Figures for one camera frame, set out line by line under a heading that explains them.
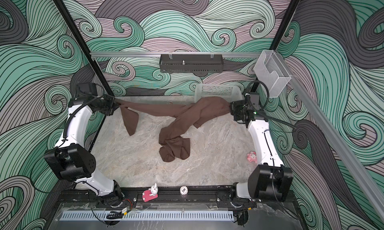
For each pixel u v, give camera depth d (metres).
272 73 0.79
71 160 0.44
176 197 0.74
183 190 0.71
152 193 0.70
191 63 0.95
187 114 0.81
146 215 0.70
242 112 0.59
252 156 0.85
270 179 0.40
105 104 0.75
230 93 1.18
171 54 0.93
